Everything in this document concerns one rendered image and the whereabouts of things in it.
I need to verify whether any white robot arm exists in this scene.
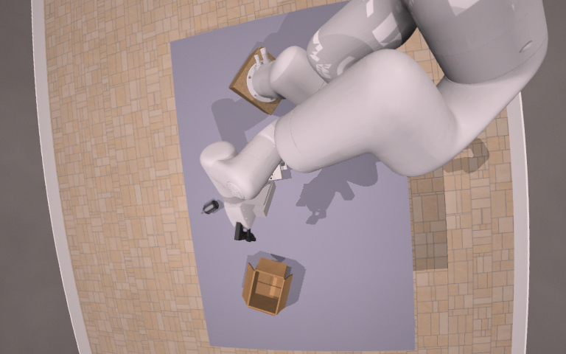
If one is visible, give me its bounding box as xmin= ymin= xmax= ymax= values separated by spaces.
xmin=200 ymin=0 xmax=548 ymax=218

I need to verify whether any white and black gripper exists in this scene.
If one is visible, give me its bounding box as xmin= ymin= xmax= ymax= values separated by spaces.
xmin=224 ymin=202 xmax=256 ymax=242

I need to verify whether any grey power strip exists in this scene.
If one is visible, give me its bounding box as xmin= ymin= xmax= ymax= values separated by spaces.
xmin=268 ymin=162 xmax=287 ymax=180

